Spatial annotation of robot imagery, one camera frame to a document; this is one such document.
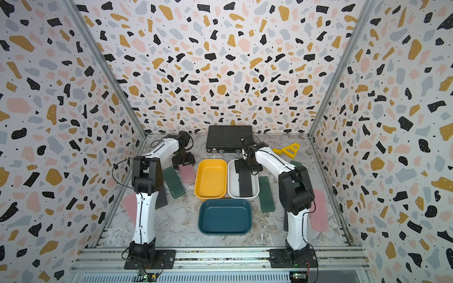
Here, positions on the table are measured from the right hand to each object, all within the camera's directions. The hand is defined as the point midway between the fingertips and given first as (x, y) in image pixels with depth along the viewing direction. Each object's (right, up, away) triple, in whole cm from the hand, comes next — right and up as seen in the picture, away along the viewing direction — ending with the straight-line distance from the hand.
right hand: (244, 169), depth 95 cm
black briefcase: (-12, +18, +25) cm, 33 cm away
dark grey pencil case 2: (+20, -26, -8) cm, 34 cm away
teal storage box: (-10, -22, -10) cm, 26 cm away
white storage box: (-6, -8, +1) cm, 10 cm away
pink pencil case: (-32, -3, +5) cm, 32 cm away
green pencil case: (-39, -7, +2) cm, 40 cm away
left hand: (-32, +1, +9) cm, 33 cm away
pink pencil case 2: (-59, -17, -4) cm, 62 cm away
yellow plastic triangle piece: (+30, +10, +18) cm, 37 cm away
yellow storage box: (-19, -7, +2) cm, 20 cm away
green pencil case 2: (+12, -18, -5) cm, 22 cm away
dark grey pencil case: (+1, -8, 0) cm, 8 cm away
